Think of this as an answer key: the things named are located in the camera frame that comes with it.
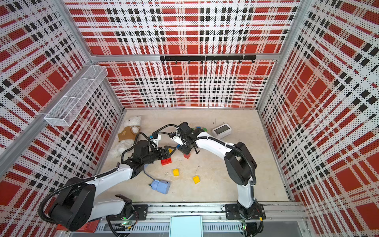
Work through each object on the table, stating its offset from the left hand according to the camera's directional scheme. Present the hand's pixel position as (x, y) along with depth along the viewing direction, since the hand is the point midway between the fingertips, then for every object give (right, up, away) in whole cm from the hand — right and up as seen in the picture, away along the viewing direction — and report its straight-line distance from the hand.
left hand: (173, 149), depth 85 cm
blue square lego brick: (+15, +12, +23) cm, 30 cm away
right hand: (+8, +1, +4) cm, 9 cm away
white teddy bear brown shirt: (-33, +5, +11) cm, 35 cm away
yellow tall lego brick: (-1, 0, -6) cm, 6 cm away
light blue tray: (+9, -33, -18) cm, 38 cm away
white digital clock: (+31, +9, +16) cm, 36 cm away
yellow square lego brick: (+1, -14, +1) cm, 14 cm away
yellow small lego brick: (+13, -17, -2) cm, 22 cm away
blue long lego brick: (+2, +2, 0) cm, 3 cm away
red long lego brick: (-6, -9, +5) cm, 12 cm away
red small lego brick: (+7, -6, +8) cm, 13 cm away
